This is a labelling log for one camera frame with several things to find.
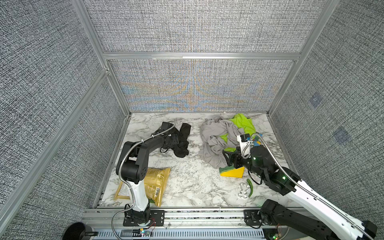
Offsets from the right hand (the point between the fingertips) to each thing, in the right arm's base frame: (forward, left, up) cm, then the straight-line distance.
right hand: (229, 149), depth 71 cm
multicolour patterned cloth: (-1, -5, -22) cm, 23 cm away
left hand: (+21, +32, -20) cm, 43 cm away
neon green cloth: (+29, -16, -13) cm, 35 cm away
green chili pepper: (-10, -15, -23) cm, 29 cm away
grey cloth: (+23, +2, -17) cm, 29 cm away
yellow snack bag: (-10, +37, -17) cm, 42 cm away
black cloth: (+12, +25, -19) cm, 34 cm away
